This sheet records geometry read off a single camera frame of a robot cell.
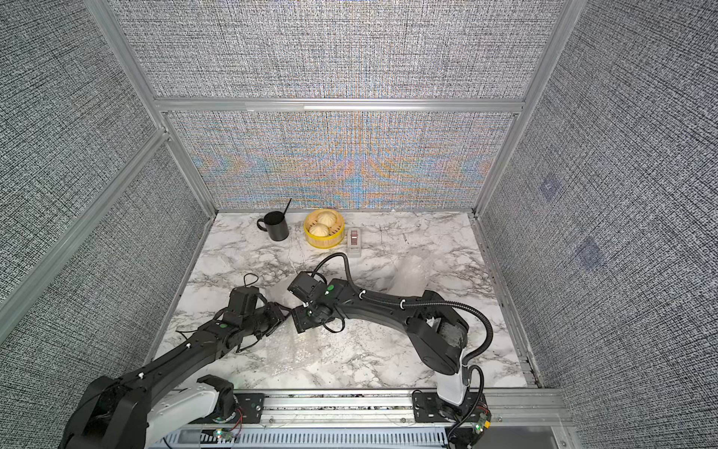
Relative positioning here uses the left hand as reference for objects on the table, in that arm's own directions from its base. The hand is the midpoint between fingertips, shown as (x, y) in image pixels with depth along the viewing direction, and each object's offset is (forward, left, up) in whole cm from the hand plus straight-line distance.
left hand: (294, 314), depth 86 cm
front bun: (+33, -6, +1) cm, 34 cm away
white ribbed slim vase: (+6, +5, +2) cm, 8 cm away
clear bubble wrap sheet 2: (-12, +1, -4) cm, 13 cm away
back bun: (+39, -9, +1) cm, 40 cm away
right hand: (-2, -3, +4) cm, 6 cm away
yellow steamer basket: (+30, -12, -1) cm, 32 cm away
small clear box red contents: (+29, -19, -2) cm, 35 cm away
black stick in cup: (+38, +5, +8) cm, 40 cm away
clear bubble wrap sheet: (+12, -39, +3) cm, 41 cm away
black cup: (+35, +10, +2) cm, 37 cm away
